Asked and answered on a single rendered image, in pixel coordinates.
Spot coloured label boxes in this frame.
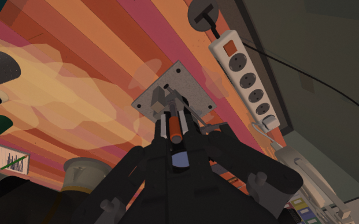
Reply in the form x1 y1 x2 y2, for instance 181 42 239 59
286 196 323 224

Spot black lens with orange ring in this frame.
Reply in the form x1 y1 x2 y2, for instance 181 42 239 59
166 102 191 174

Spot grey round wall socket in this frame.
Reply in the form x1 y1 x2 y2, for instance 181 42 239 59
187 0 220 32

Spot black plug cable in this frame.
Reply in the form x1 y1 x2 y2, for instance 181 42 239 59
194 6 223 40

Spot white chart paper pad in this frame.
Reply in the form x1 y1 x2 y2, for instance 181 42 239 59
0 142 31 176

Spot white power strip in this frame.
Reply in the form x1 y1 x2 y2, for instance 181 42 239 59
208 29 281 132

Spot white plug adapter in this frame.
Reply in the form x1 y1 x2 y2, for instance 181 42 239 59
261 114 280 131

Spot white thin cable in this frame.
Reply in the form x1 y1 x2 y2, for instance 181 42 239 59
250 122 284 149

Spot long thin black cable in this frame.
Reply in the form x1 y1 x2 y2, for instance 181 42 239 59
243 42 359 122

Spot grey test stand plate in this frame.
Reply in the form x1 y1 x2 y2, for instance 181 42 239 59
131 59 217 125

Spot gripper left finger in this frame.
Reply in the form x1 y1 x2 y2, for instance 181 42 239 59
71 113 171 224

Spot green pencil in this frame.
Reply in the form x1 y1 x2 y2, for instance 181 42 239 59
0 154 29 171

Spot grey desk device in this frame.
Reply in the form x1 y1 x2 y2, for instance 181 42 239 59
274 145 353 221

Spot grey and red tape roll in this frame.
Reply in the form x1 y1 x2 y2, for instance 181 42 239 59
0 50 21 87

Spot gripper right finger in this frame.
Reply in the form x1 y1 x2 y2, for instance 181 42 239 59
178 109 305 219

